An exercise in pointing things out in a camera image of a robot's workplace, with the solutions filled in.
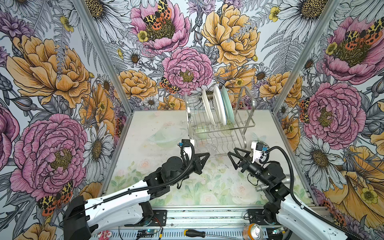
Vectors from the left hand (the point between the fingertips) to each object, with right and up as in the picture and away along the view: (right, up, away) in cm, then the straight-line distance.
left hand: (208, 158), depth 68 cm
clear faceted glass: (+2, +4, +5) cm, 7 cm away
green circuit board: (-27, -35, +3) cm, 44 cm away
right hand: (+11, 0, +4) cm, 12 cm away
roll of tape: (+18, -28, -6) cm, 35 cm away
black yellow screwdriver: (-4, -34, +1) cm, 35 cm away
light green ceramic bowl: (-3, +12, +1) cm, 12 cm away
